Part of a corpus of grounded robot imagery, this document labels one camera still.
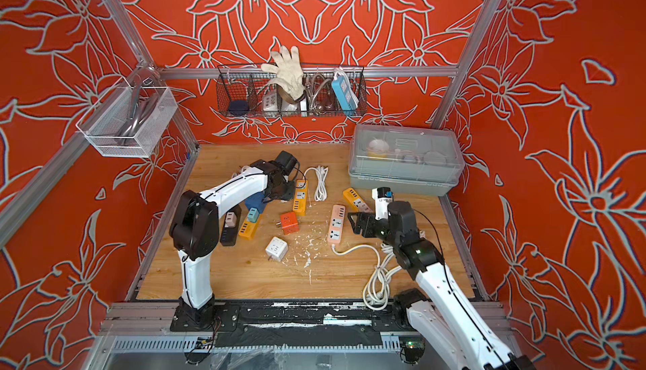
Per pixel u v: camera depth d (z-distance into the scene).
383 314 0.73
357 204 0.95
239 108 1.00
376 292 0.75
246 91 1.01
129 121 0.76
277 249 0.82
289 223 0.88
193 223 0.51
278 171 0.75
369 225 0.66
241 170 1.06
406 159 0.94
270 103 0.94
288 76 0.90
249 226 0.90
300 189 1.00
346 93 0.88
